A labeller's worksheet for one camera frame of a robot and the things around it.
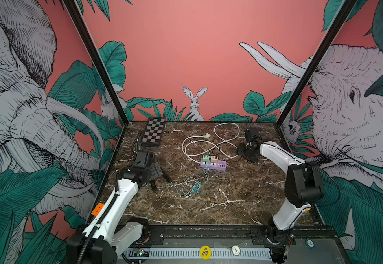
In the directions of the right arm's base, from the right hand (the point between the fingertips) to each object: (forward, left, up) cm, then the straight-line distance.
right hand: (240, 151), depth 94 cm
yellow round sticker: (-48, +21, -8) cm, 53 cm away
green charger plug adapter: (-5, +20, -1) cm, 21 cm away
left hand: (-16, +47, +5) cm, 50 cm away
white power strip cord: (+17, +19, -6) cm, 26 cm away
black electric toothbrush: (-19, +49, -7) cm, 53 cm away
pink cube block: (-5, +16, -2) cm, 16 cm away
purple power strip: (-6, +11, -6) cm, 14 cm away
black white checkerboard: (+18, +56, -5) cm, 59 cm away
